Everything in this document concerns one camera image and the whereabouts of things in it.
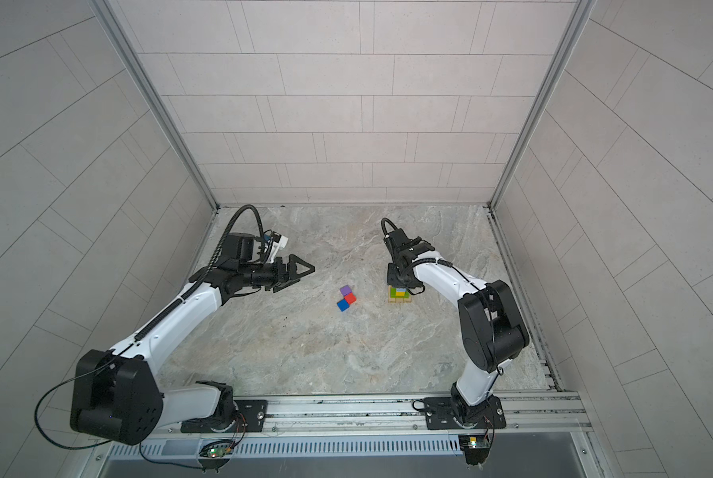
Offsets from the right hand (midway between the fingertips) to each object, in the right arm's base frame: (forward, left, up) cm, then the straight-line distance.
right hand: (396, 280), depth 91 cm
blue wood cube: (-5, +17, -4) cm, 18 cm away
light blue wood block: (-5, -1, +2) cm, 5 cm away
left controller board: (-39, +44, 0) cm, 59 cm away
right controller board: (-42, -14, -6) cm, 45 cm away
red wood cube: (-3, +15, -4) cm, 15 cm away
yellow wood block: (-4, 0, 0) cm, 4 cm away
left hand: (-4, +23, +15) cm, 28 cm away
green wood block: (-4, +1, -1) cm, 4 cm away
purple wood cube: (0, +16, -4) cm, 17 cm away
